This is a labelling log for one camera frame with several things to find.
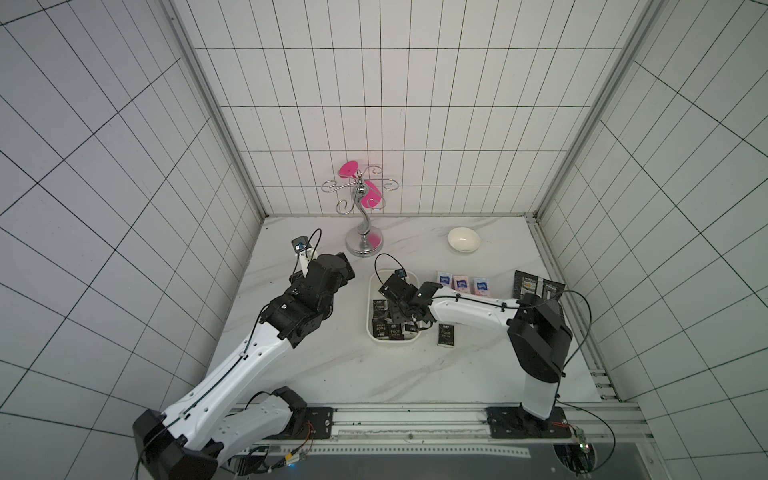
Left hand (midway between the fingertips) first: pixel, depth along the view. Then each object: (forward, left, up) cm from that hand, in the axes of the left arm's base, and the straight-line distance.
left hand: (325, 267), depth 75 cm
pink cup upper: (+35, -3, +4) cm, 36 cm away
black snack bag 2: (+8, -71, -23) cm, 75 cm away
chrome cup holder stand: (+28, -7, -22) cm, 36 cm away
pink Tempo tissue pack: (+10, -35, -21) cm, 42 cm away
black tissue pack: (-9, -34, -22) cm, 41 cm away
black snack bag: (+10, -63, -23) cm, 68 cm away
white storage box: (-6, -14, -22) cm, 27 cm away
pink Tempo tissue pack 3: (+8, -47, -21) cm, 52 cm away
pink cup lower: (+25, -11, +2) cm, 28 cm away
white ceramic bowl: (+27, -44, -20) cm, 55 cm away
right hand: (-3, -18, -20) cm, 27 cm away
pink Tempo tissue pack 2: (+9, -40, -22) cm, 47 cm away
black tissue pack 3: (-8, -19, -21) cm, 30 cm away
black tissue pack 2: (-1, -14, -21) cm, 25 cm away
